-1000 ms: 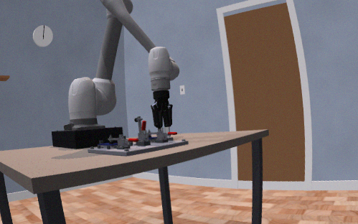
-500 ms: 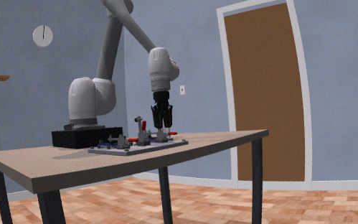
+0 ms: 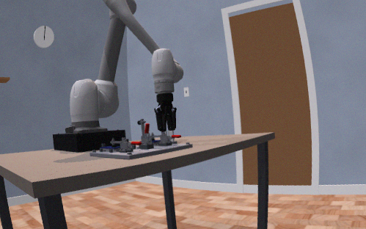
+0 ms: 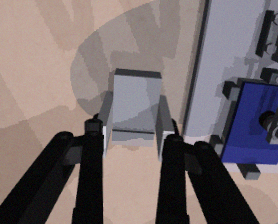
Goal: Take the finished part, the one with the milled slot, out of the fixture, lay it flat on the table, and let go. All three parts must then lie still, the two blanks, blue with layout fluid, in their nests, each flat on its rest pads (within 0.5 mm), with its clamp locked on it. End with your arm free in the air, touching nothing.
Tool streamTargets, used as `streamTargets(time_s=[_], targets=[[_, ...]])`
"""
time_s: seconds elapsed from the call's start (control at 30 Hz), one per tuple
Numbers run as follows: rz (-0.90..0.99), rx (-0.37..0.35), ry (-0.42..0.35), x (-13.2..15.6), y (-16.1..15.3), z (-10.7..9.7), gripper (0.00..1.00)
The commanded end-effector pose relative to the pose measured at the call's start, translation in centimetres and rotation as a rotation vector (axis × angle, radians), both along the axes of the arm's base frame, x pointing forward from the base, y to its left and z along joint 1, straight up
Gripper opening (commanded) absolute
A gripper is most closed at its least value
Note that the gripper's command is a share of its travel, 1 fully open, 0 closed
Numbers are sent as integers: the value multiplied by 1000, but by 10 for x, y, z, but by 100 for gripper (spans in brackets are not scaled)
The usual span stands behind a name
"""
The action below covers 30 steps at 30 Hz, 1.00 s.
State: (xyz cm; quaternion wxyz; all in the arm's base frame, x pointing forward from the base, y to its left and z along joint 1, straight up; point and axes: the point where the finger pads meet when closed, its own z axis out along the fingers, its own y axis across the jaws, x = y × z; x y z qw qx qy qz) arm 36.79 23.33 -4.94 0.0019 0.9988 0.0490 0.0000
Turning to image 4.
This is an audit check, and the blue rectangular plate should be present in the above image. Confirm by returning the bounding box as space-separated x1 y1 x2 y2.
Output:
218 77 278 165

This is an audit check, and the toggle clamp with red handle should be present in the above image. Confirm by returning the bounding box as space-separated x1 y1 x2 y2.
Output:
255 10 278 144

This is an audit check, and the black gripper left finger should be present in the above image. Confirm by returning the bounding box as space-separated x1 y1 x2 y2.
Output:
0 91 114 224

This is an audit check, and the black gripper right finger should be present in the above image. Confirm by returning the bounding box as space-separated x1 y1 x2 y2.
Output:
155 95 260 224

